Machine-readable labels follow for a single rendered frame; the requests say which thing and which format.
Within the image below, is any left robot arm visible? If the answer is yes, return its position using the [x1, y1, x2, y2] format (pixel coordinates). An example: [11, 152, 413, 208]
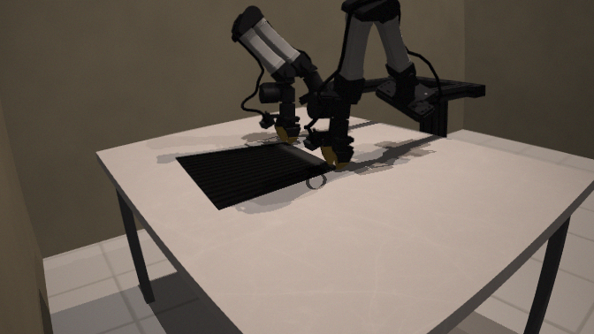
[303, 0, 434, 151]

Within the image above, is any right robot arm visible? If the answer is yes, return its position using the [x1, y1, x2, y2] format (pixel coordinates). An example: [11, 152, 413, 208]
[234, 5, 323, 129]

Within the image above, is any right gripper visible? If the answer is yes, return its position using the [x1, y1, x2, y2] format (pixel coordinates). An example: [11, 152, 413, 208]
[274, 103, 301, 144]

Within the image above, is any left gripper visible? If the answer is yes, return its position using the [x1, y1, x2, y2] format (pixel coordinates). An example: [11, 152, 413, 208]
[320, 118, 354, 170]

